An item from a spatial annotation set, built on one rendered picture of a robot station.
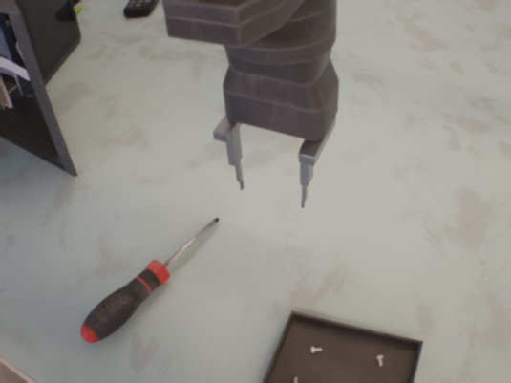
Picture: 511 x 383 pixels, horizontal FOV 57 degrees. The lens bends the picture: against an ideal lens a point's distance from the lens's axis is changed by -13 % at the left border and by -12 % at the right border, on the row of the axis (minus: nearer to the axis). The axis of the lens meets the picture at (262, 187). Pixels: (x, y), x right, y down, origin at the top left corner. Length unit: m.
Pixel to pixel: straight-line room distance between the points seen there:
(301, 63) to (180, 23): 0.10
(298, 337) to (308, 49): 0.22
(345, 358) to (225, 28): 0.27
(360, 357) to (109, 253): 0.25
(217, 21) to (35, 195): 0.38
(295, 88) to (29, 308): 0.31
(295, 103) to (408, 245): 0.20
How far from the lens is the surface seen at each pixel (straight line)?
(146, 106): 0.64
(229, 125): 0.37
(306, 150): 0.35
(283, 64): 0.31
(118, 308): 0.43
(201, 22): 0.25
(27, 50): 0.49
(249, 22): 0.24
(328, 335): 0.42
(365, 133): 0.58
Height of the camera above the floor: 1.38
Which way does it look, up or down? 47 degrees down
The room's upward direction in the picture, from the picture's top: 4 degrees counter-clockwise
